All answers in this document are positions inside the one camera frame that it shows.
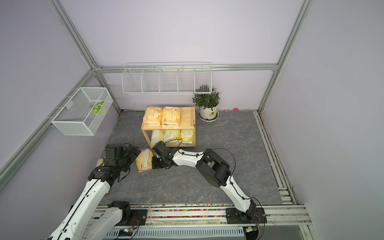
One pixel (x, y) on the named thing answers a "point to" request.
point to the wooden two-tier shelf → (187, 122)
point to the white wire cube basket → (82, 113)
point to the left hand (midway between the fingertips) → (136, 153)
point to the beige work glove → (100, 162)
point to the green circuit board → (125, 232)
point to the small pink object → (235, 109)
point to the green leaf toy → (98, 109)
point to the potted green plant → (208, 104)
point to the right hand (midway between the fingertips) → (151, 164)
